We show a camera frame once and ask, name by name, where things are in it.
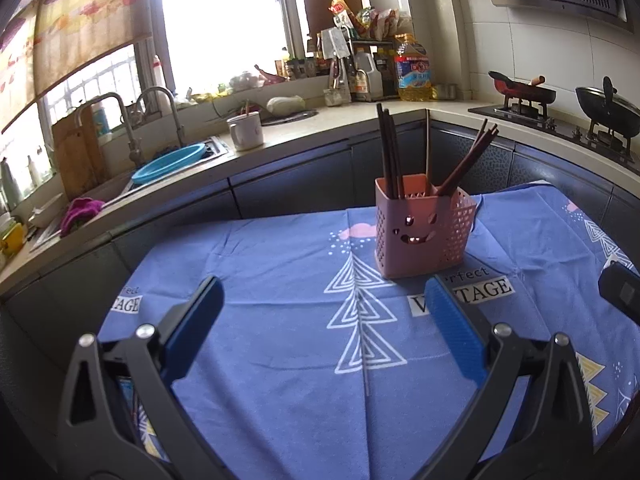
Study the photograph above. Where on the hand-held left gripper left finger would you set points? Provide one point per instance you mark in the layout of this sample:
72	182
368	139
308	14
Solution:
195	330

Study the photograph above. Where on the black wok with lid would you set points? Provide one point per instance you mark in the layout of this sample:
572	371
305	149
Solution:
610	110

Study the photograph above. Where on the pale vegetable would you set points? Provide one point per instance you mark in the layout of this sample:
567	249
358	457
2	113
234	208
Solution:
285	104

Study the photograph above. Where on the small steel pot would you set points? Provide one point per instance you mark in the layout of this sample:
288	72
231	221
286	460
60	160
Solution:
446	92

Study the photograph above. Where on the blue printed tablecloth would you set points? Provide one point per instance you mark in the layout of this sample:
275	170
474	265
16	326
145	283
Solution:
280	360

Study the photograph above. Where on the steel sink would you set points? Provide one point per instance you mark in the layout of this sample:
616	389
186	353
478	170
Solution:
215	147

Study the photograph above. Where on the pink plastic utensil holder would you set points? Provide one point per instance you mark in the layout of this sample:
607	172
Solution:
415	250

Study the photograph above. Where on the patterned window blind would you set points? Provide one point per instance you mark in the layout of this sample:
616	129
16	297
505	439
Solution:
17	75
90	25

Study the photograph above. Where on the white bottle red cap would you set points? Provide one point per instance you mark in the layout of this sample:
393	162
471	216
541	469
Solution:
158	72

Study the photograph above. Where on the teal container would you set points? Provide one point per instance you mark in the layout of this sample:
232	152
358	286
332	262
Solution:
101	120

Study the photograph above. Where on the bunch of wooden chopsticks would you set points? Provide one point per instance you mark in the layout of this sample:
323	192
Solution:
387	150

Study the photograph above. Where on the red frying pan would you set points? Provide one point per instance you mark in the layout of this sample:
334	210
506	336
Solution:
525	92

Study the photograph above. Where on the dark round tray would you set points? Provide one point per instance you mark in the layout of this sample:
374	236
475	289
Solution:
290	117

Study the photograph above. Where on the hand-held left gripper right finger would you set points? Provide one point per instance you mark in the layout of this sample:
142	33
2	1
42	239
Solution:
455	335

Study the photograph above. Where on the hanging kitchen knives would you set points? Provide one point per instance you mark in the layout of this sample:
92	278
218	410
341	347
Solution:
340	74

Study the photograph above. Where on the grey kitchen cabinets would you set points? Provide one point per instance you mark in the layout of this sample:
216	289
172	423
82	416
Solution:
290	175

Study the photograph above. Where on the white plastic jug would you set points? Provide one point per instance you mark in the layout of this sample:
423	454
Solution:
370	82

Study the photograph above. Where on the small glass jar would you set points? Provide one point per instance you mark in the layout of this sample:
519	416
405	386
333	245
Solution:
334	97

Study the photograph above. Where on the white mug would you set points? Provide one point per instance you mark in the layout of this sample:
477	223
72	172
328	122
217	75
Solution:
246	132

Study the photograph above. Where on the smartphone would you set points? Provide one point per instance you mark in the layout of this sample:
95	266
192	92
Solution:
127	400

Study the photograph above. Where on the dark red vegetable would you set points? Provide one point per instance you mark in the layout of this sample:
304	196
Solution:
270	75

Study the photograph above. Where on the black gas stove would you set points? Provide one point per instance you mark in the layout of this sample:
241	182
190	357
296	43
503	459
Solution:
550	127

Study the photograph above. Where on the row of spice jars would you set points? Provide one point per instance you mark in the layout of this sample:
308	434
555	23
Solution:
297	67

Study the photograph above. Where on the pile of food packets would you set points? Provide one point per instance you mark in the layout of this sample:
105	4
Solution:
385	22

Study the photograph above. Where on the wooden cutting board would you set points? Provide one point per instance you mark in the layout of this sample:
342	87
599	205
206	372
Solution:
75	160

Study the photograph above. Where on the black metal rack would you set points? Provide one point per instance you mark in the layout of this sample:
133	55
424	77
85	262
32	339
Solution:
387	67

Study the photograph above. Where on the blue plastic basin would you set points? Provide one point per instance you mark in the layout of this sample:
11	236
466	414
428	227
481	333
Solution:
165	167

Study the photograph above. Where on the orange snack packet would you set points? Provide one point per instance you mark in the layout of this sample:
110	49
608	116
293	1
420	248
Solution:
342	10

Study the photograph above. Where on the yellow cup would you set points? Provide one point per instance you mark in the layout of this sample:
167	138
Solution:
12	239

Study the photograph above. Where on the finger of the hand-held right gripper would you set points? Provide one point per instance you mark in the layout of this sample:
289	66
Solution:
622	292

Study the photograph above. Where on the cooking oil bottle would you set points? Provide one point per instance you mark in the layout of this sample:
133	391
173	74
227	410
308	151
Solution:
414	77

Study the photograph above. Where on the magenta cloth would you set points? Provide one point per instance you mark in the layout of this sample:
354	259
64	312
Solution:
80	212

